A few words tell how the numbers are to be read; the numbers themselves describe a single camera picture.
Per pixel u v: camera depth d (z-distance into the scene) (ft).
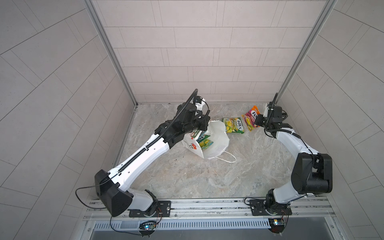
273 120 2.23
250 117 3.03
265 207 2.32
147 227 2.11
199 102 1.96
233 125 3.30
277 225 2.23
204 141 2.91
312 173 1.42
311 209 2.37
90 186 1.20
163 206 2.36
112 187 1.23
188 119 1.69
